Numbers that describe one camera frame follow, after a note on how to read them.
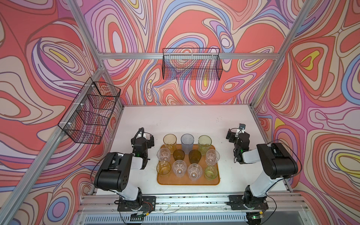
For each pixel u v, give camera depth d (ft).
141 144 2.33
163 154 2.85
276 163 1.57
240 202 2.35
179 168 2.76
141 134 2.61
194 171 2.75
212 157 2.90
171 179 2.69
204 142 2.72
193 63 3.17
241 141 2.63
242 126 2.69
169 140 2.72
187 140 2.90
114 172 1.49
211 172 2.76
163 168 2.77
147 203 2.38
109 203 2.46
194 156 2.76
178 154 2.92
